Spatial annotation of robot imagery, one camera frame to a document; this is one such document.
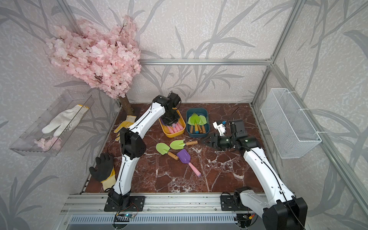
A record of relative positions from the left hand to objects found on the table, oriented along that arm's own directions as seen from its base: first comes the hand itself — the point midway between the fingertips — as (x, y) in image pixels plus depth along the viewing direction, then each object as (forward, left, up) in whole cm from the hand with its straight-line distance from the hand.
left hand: (177, 122), depth 92 cm
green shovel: (+2, -16, -10) cm, 18 cm away
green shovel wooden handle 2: (-12, +9, -13) cm, 20 cm away
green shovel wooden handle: (+11, -19, -12) cm, 25 cm away
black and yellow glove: (-27, +41, -11) cm, 51 cm away
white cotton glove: (-14, +51, +19) cm, 56 cm away
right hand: (-20, -16, +10) cm, 27 cm away
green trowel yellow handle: (+12, -12, -11) cm, 21 cm away
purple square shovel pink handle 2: (-18, -6, -12) cm, 23 cm away
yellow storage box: (+7, -2, -10) cm, 13 cm away
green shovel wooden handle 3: (-9, 0, -13) cm, 16 cm away
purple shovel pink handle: (+3, +7, -11) cm, 13 cm away
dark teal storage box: (+16, -19, -8) cm, 26 cm away
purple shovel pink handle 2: (+2, 0, -10) cm, 10 cm away
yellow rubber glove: (+12, +38, -13) cm, 41 cm away
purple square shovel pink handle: (+4, +3, -11) cm, 12 cm away
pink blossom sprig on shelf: (-26, +51, +20) cm, 61 cm away
